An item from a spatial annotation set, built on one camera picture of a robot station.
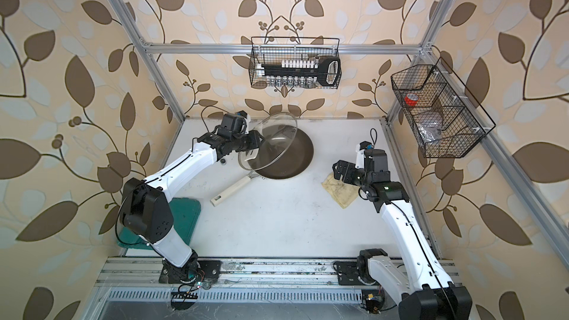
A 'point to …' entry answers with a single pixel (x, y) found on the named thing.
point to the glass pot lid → (276, 129)
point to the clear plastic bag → (430, 131)
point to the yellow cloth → (344, 193)
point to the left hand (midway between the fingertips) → (258, 135)
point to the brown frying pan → (286, 152)
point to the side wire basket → (442, 126)
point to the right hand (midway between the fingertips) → (344, 168)
